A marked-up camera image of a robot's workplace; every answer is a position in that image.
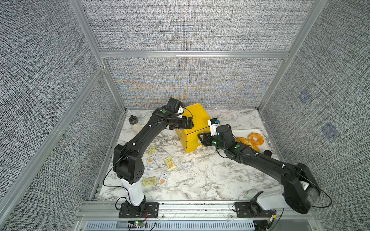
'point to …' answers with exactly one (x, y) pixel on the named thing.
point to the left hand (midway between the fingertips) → (189, 124)
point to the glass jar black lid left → (133, 121)
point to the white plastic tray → (265, 146)
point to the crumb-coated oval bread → (239, 138)
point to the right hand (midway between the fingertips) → (200, 131)
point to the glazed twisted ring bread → (254, 139)
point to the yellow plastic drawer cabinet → (188, 138)
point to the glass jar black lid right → (268, 152)
